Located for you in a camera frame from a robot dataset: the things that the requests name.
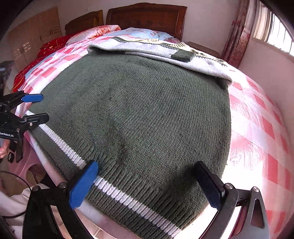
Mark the dark wooden headboard far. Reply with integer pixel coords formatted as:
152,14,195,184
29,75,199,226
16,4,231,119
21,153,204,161
65,10,104,35

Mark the black cable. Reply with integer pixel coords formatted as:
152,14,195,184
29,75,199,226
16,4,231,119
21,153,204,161
0,170,31,220

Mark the pink plastic stool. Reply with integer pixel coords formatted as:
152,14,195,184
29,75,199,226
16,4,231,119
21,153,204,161
8,137,46,186

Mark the dark wooden headboard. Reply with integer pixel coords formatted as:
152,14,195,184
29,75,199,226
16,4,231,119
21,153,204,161
65,10,104,35
106,3,187,40

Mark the window with frame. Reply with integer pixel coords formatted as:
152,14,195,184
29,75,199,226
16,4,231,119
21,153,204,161
253,1,293,57

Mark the orange floral pillow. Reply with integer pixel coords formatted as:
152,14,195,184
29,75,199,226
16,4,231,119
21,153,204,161
65,25,121,46

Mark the green knit sweater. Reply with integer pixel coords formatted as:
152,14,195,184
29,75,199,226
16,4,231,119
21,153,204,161
25,36,233,239

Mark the pink floral curtain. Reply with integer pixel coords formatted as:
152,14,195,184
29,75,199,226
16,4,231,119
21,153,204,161
221,0,257,68

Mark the wooden nightstand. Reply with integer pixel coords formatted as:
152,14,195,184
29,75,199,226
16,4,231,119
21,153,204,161
186,41,221,58

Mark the pink checkered bed sheet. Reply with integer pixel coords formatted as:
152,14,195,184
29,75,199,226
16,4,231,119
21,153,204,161
18,35,293,238

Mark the dark wooden headboard near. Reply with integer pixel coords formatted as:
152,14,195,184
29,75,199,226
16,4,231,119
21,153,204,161
106,3,187,40

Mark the person's left hand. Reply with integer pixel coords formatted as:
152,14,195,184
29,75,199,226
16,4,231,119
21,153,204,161
0,139,10,159

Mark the light blue floral quilt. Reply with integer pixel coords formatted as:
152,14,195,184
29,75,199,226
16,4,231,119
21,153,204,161
105,27,173,40

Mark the light wooden wardrobe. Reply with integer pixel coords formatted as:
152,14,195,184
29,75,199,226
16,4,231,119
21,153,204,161
8,7,62,70

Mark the red bed cover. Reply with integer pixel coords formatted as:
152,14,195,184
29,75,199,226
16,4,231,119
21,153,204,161
12,33,75,93

